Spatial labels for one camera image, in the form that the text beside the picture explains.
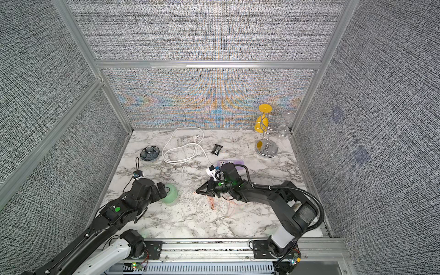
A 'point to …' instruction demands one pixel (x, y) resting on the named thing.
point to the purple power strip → (240, 162)
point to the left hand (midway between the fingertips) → (160, 187)
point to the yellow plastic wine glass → (262, 124)
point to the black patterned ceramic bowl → (149, 153)
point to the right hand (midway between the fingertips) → (196, 188)
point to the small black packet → (216, 149)
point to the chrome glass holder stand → (271, 123)
